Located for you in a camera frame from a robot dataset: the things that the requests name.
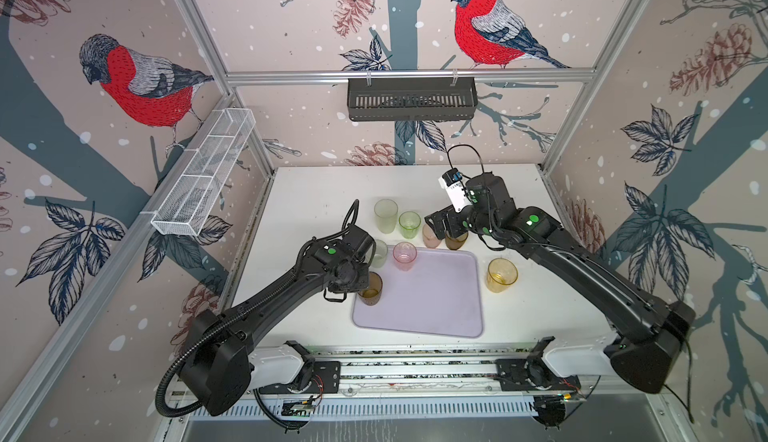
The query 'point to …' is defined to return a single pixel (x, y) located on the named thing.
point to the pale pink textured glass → (429, 238)
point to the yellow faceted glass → (502, 273)
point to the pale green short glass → (381, 253)
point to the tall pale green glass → (386, 212)
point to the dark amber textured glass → (456, 243)
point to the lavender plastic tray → (440, 295)
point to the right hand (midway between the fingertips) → (437, 213)
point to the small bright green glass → (409, 222)
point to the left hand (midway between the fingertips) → (361, 285)
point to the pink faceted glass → (404, 255)
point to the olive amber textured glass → (372, 295)
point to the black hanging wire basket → (412, 99)
